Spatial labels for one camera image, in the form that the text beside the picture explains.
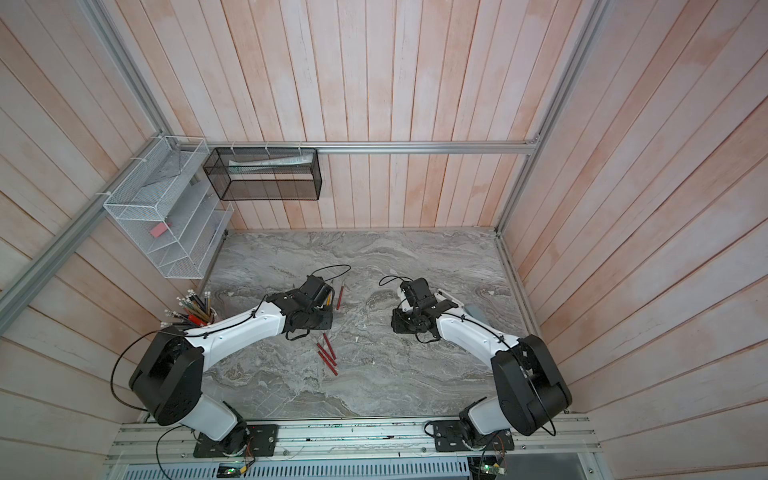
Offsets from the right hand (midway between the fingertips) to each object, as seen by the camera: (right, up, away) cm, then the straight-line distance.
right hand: (394, 321), depth 89 cm
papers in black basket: (-45, +47, 0) cm, 65 cm away
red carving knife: (-21, -9, -1) cm, 23 cm away
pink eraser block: (-66, +27, -8) cm, 72 cm away
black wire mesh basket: (-45, +49, +14) cm, 68 cm away
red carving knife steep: (-20, -8, +1) cm, 21 cm away
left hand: (-21, 0, -1) cm, 21 cm away
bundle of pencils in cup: (-57, +4, -8) cm, 58 cm away
